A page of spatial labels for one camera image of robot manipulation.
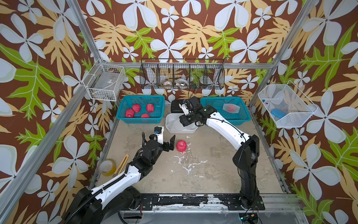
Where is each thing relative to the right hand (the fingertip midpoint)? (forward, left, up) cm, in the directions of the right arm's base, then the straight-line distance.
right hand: (183, 118), depth 87 cm
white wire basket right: (+2, -62, +8) cm, 63 cm away
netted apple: (+21, -40, -14) cm, 47 cm away
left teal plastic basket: (+28, +24, -17) cm, 41 cm away
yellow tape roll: (-25, +48, -19) cm, 57 cm away
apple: (+16, +42, -13) cm, 46 cm away
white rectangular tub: (+13, +10, -16) cm, 23 cm away
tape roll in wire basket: (+24, +11, +9) cm, 28 cm away
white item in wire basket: (+27, +1, +8) cm, 28 cm away
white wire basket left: (+17, +49, +16) cm, 54 cm away
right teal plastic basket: (+15, -41, -19) cm, 47 cm away
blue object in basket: (-2, -55, +7) cm, 56 cm away
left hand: (-12, +9, +1) cm, 15 cm away
